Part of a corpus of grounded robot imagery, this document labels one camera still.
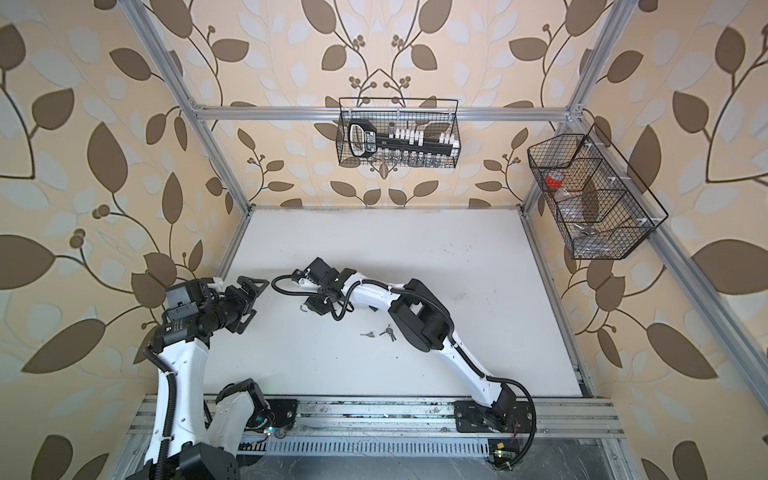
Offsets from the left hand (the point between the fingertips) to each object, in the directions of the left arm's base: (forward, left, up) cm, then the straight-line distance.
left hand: (262, 292), depth 76 cm
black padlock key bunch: (-2, -33, -19) cm, 38 cm away
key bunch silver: (-3, -27, -19) cm, 33 cm away
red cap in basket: (+34, -81, +12) cm, 88 cm away
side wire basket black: (+18, -85, +17) cm, 89 cm away
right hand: (+7, -9, -18) cm, 21 cm away
